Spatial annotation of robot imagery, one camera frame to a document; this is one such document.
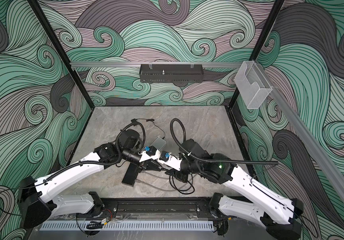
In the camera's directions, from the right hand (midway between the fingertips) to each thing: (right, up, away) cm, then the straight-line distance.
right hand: (168, 168), depth 63 cm
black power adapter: (-26, +20, +47) cm, 57 cm away
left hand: (-3, 0, +2) cm, 4 cm away
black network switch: (-21, -11, +20) cm, 31 cm away
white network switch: (-6, +5, +32) cm, 33 cm away
